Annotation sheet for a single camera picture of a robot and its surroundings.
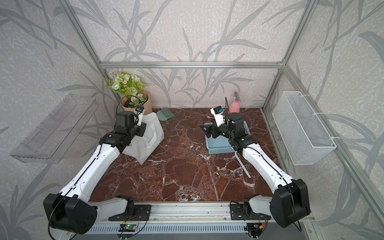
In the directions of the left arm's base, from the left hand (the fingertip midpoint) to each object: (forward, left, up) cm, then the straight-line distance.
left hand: (140, 121), depth 79 cm
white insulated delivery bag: (-10, +1, -12) cm, 15 cm away
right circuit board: (-46, -59, -26) cm, 79 cm away
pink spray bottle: (+29, -59, -17) cm, 68 cm away
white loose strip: (-13, -59, -25) cm, 65 cm away
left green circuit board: (-45, +2, -26) cm, 52 cm away
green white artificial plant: (+27, +13, +4) cm, 30 cm away
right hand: (-2, -36, +2) cm, 36 cm away
